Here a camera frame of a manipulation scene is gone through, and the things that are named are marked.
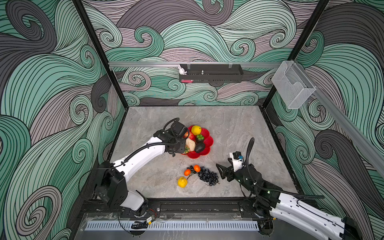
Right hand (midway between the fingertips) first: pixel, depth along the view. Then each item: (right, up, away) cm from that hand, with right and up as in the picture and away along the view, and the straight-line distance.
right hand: (222, 163), depth 77 cm
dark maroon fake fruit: (-11, +11, +18) cm, 23 cm away
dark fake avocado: (-11, +6, +15) cm, 19 cm away
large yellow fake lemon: (-13, +16, +20) cm, 29 cm away
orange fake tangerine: (-13, -4, +4) cm, 14 cm away
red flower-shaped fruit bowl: (-5, +8, +19) cm, 21 cm away
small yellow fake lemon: (-21, -10, +1) cm, 24 cm away
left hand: (-23, +8, +5) cm, 25 cm away
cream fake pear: (-17, +8, +14) cm, 23 cm away
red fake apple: (-17, +13, +18) cm, 28 cm away
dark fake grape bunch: (-6, -9, +3) cm, 11 cm away
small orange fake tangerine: (-19, -7, +5) cm, 20 cm away
